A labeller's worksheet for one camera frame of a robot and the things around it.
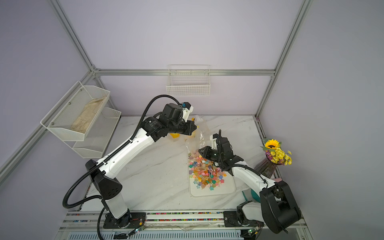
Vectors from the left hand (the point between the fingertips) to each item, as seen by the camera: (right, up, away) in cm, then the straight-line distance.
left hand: (195, 129), depth 73 cm
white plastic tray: (+19, -34, +11) cm, 40 cm away
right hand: (+3, -14, +12) cm, 18 cm away
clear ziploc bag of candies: (+8, +2, +41) cm, 42 cm away
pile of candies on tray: (+5, -26, +14) cm, 30 cm away
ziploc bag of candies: (0, -7, +8) cm, 11 cm away
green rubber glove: (+31, -37, +8) cm, 49 cm away
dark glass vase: (+38, -21, +5) cm, 44 cm away
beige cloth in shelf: (-58, +5, +4) cm, 59 cm away
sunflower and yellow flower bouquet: (+38, -12, -2) cm, 40 cm away
